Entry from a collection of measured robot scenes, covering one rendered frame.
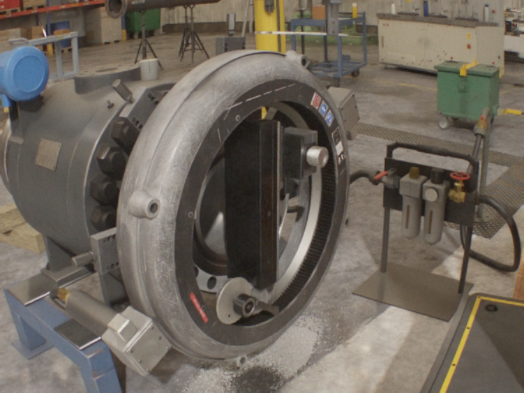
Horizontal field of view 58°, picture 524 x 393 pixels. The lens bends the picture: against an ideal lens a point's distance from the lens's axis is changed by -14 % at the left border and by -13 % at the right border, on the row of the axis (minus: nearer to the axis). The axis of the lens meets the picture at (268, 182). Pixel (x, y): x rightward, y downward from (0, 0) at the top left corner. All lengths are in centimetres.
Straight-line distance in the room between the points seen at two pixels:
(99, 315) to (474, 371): 85
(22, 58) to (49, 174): 35
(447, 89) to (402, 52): 338
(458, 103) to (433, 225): 261
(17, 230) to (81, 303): 153
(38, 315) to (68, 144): 56
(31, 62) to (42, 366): 101
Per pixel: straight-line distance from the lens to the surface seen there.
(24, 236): 272
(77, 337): 151
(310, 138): 119
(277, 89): 119
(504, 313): 146
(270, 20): 485
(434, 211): 192
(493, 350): 131
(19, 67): 157
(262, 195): 116
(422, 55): 756
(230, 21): 126
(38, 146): 157
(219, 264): 135
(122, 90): 105
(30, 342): 193
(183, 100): 105
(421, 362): 176
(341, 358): 176
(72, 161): 138
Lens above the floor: 110
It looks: 20 degrees down
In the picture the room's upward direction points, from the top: 2 degrees counter-clockwise
